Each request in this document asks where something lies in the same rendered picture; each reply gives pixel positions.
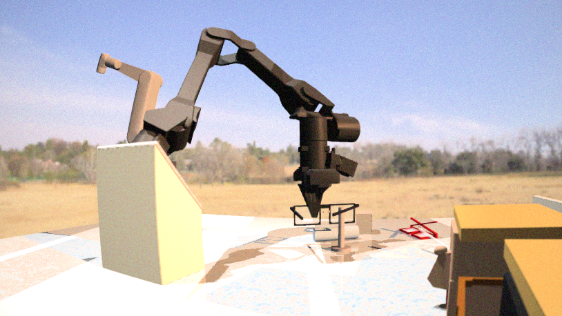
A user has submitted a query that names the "white cylinder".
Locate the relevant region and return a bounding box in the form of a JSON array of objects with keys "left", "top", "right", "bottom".
[{"left": 313, "top": 226, "right": 359, "bottom": 241}]

